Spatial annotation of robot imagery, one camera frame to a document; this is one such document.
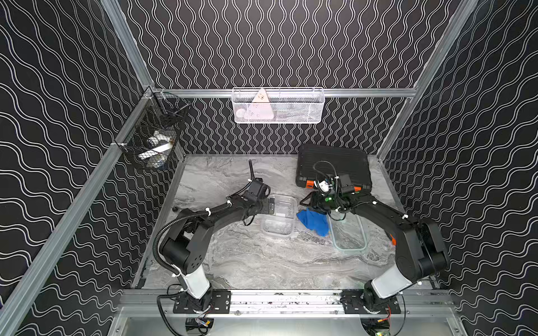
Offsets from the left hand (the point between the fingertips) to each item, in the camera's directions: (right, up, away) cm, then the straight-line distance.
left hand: (263, 201), depth 93 cm
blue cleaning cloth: (+21, -7, -7) cm, 24 cm away
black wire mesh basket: (-48, +42, +7) cm, 65 cm away
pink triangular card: (-1, +41, -1) cm, 42 cm away
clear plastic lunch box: (+9, -10, +2) cm, 13 cm away
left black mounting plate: (-14, -34, -19) cm, 42 cm away
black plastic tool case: (+47, +19, +17) cm, 53 cm away
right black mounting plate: (+32, -34, -20) cm, 51 cm away
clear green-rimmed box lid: (+37, -14, -2) cm, 40 cm away
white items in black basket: (-38, +22, -17) cm, 47 cm away
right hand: (+17, -1, -5) cm, 18 cm away
